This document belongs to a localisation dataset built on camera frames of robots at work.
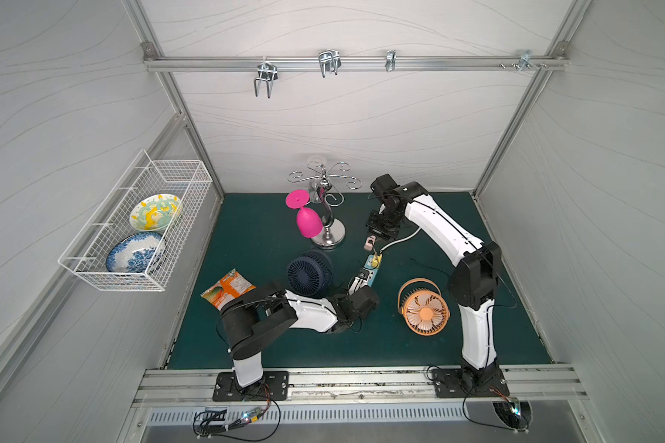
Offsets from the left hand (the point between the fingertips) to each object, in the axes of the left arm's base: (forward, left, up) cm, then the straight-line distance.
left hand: (363, 298), depth 90 cm
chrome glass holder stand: (+27, +12, +27) cm, 40 cm away
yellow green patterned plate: (+8, +56, +33) cm, 65 cm away
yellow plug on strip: (+12, -5, +5) cm, 13 cm away
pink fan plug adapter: (+11, -1, +14) cm, 18 cm away
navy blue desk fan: (+4, +17, +9) cm, 20 cm away
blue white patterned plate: (-5, +54, +33) cm, 63 cm away
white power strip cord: (+24, -16, 0) cm, 29 cm away
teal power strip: (+6, -3, +7) cm, 9 cm away
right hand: (+15, -1, +15) cm, 22 cm away
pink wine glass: (+18, +18, +17) cm, 31 cm away
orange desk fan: (-6, -17, +8) cm, 20 cm away
